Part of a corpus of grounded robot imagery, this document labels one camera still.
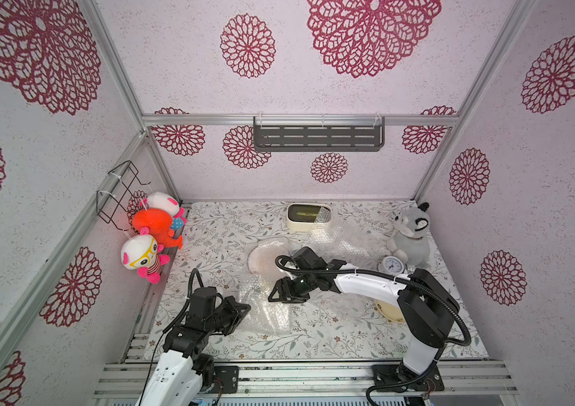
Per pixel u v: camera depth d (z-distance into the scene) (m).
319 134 0.92
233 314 0.70
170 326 0.62
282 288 0.74
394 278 0.51
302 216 1.09
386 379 0.70
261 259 0.97
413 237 0.91
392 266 0.95
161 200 0.94
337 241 1.03
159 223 0.90
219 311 0.69
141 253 0.80
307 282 0.72
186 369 0.53
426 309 0.47
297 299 0.75
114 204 0.76
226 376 0.75
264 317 0.81
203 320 0.60
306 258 0.69
